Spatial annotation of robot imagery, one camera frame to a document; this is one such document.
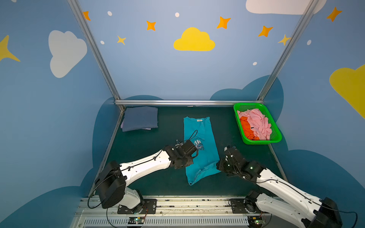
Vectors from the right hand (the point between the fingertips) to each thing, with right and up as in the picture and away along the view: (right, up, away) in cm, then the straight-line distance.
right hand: (216, 162), depth 81 cm
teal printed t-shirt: (-8, +16, +28) cm, 33 cm away
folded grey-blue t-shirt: (-57, +26, +30) cm, 69 cm away
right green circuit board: (+18, -28, -9) cm, 34 cm away
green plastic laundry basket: (+45, +14, +17) cm, 50 cm away
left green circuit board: (-43, -27, -10) cm, 52 cm away
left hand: (-14, 0, -1) cm, 14 cm away
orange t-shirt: (+28, +17, +24) cm, 41 cm away
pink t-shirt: (+37, +22, +24) cm, 49 cm away
